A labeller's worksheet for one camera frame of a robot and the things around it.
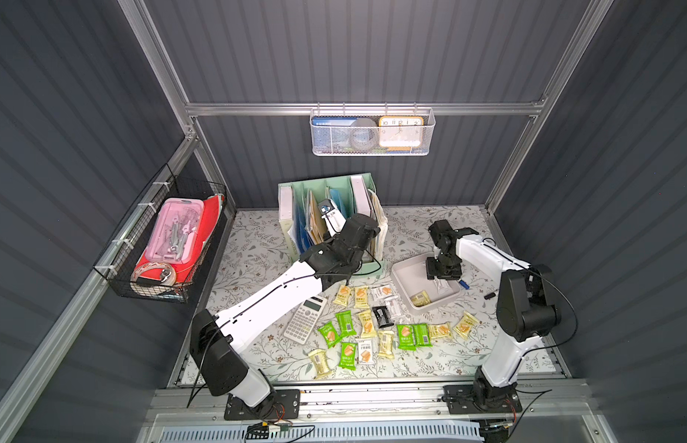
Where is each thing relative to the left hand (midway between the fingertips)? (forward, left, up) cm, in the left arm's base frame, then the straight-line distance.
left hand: (351, 220), depth 74 cm
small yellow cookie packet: (-7, -4, -31) cm, 32 cm away
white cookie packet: (-25, -4, -32) cm, 40 cm away
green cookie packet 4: (-26, +1, -31) cm, 41 cm away
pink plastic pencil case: (-3, +47, -1) cm, 47 cm away
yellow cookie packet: (-19, -5, -31) cm, 36 cm away
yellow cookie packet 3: (-19, -28, -31) cm, 46 cm away
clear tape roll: (-16, +45, -4) cm, 48 cm away
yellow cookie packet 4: (-17, -36, -31) cm, 50 cm away
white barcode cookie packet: (-11, -15, -31) cm, 36 cm away
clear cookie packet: (-6, -11, -31) cm, 33 cm away
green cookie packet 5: (-20, +7, -31) cm, 37 cm away
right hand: (-2, -32, -26) cm, 41 cm away
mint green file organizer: (+15, +17, -10) cm, 25 cm away
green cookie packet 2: (-21, -17, -31) cm, 41 cm away
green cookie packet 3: (-20, -22, -31) cm, 43 cm away
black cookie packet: (-14, -10, -30) cm, 35 cm away
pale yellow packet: (-26, +10, -31) cm, 42 cm away
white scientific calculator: (-16, +15, -31) cm, 38 cm away
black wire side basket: (-16, +52, +3) cm, 55 cm away
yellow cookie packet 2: (-7, +3, -31) cm, 32 cm away
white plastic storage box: (-5, -23, -31) cm, 39 cm away
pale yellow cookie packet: (-23, -10, -31) cm, 40 cm away
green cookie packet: (-17, +2, -31) cm, 35 cm away
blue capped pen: (-2, -40, -31) cm, 51 cm away
